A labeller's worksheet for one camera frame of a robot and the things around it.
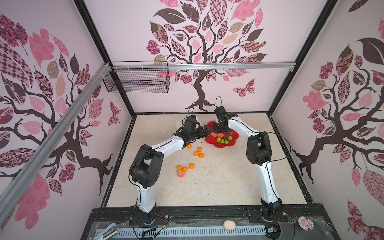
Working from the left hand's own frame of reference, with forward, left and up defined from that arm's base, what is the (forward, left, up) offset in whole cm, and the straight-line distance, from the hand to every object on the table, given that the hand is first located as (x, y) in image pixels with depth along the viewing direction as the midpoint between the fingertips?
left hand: (206, 132), depth 92 cm
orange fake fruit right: (-5, +4, -12) cm, 14 cm away
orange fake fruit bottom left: (-18, +17, -12) cm, 28 cm away
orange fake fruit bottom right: (-20, +13, -11) cm, 26 cm away
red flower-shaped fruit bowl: (+1, -6, -12) cm, 13 cm away
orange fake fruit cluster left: (-9, +6, -11) cm, 16 cm away
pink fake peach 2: (+5, -11, -10) cm, 16 cm away
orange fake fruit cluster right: (-10, +3, -12) cm, 16 cm away
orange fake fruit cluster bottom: (-18, +9, -12) cm, 23 cm away
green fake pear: (+2, -9, -11) cm, 15 cm away
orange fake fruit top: (-4, +11, -11) cm, 16 cm away
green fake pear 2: (0, -12, -11) cm, 16 cm away
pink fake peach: (+5, -6, -10) cm, 12 cm away
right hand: (+10, -9, -7) cm, 15 cm away
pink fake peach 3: (-23, +15, -10) cm, 29 cm away
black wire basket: (+29, +44, +20) cm, 56 cm away
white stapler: (-51, +47, -10) cm, 70 cm away
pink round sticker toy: (-48, -45, -8) cm, 66 cm away
